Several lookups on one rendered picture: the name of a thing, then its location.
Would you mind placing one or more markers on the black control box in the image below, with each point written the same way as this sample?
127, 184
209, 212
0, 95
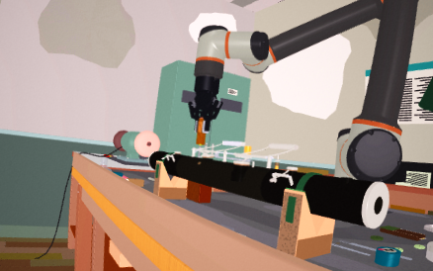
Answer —
417, 167

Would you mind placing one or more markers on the white key rod frame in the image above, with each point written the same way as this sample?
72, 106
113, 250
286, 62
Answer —
230, 155

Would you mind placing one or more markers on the white side key cluster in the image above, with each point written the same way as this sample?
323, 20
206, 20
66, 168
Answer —
280, 176

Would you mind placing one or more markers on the white wall poster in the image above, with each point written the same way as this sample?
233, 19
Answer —
414, 101

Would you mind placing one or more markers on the small yellow bottle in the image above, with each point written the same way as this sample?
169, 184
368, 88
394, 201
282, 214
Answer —
248, 149

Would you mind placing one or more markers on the small wooden cradle block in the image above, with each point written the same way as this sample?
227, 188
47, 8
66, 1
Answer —
169, 184

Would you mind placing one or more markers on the wooden workbench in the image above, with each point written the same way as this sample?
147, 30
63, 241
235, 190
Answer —
118, 209

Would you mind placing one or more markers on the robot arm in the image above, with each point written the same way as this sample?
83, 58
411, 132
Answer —
321, 30

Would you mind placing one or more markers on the small white end key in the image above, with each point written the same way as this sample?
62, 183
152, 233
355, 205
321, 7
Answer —
169, 156

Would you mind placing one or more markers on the small tan wooden block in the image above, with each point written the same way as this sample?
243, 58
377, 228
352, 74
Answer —
137, 182

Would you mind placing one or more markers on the green metal cabinet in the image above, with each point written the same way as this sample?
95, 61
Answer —
176, 101

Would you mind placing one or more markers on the green round disc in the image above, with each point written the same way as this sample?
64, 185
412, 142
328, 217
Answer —
376, 238
419, 246

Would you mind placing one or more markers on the short white key bar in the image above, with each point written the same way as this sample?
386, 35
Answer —
233, 143

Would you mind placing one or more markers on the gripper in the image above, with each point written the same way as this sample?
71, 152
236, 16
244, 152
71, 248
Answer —
207, 89

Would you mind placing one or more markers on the black clarinet joint body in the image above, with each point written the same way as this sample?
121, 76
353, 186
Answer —
220, 172

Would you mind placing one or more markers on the large wooden cradle block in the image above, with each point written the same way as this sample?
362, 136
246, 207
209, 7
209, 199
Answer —
311, 233

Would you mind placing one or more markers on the dark brown flat bar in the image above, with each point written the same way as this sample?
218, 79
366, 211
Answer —
402, 233

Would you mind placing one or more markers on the grey round tin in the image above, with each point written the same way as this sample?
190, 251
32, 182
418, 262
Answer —
429, 252

